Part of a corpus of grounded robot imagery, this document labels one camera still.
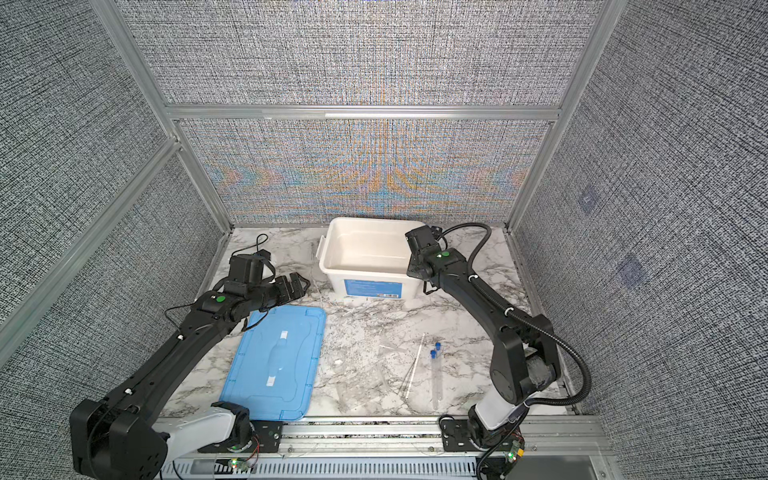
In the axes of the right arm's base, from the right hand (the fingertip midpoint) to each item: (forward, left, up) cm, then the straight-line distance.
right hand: (422, 264), depth 88 cm
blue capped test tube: (-25, -3, -16) cm, 30 cm away
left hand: (-9, +34, +2) cm, 36 cm away
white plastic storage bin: (+15, +17, -15) cm, 27 cm away
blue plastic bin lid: (-24, +43, -16) cm, 52 cm away
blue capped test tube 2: (-25, -4, -16) cm, 30 cm away
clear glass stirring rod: (-24, +3, -16) cm, 29 cm away
